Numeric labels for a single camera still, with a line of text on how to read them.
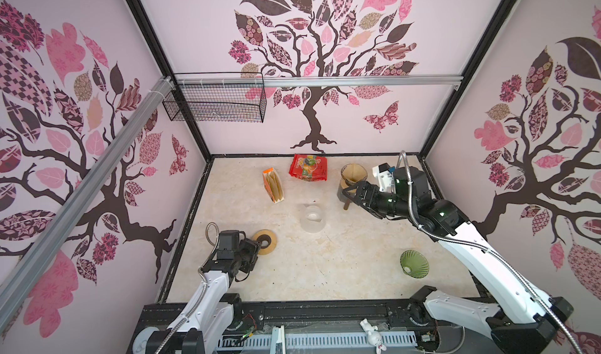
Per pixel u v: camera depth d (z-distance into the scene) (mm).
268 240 899
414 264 828
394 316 733
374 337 678
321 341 699
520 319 387
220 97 949
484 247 426
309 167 1102
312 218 972
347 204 981
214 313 509
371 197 582
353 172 950
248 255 773
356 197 596
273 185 1004
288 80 929
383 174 625
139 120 710
